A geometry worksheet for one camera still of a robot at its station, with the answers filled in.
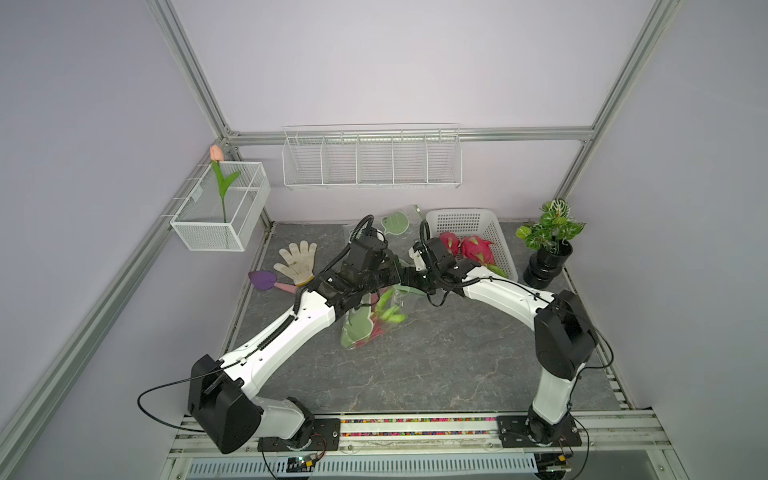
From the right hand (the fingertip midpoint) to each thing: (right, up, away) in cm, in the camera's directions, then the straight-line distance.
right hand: (398, 283), depth 88 cm
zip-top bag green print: (-11, -11, -6) cm, 17 cm away
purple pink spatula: (-48, -1, +19) cm, 52 cm away
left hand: (+2, +5, -13) cm, 14 cm away
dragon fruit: (-4, -7, -7) cm, 11 cm away
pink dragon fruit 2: (+19, +13, +14) cm, 27 cm away
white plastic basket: (+31, +21, +25) cm, 45 cm away
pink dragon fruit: (+28, +10, +12) cm, 32 cm away
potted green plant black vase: (+43, +13, -5) cm, 45 cm away
